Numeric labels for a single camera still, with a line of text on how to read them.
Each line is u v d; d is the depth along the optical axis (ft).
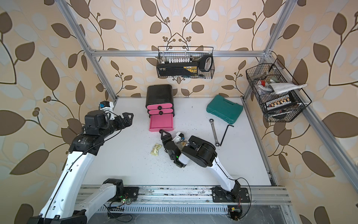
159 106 3.13
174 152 2.46
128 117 2.15
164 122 3.36
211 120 3.45
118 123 2.03
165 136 2.85
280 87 2.07
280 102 2.20
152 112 3.24
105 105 1.98
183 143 3.00
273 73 2.65
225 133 3.24
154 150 2.92
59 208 1.22
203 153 1.83
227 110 3.58
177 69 2.70
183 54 2.99
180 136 2.92
